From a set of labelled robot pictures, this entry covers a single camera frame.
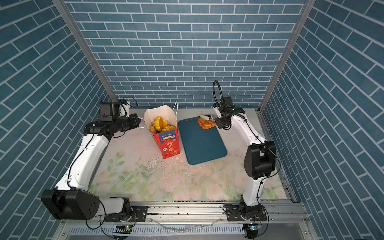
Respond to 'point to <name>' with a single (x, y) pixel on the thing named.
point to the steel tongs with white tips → (207, 117)
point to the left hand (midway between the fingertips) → (141, 118)
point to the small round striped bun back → (159, 123)
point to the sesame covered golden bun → (168, 127)
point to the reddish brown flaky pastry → (206, 124)
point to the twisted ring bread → (152, 129)
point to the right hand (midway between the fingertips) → (221, 119)
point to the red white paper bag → (168, 142)
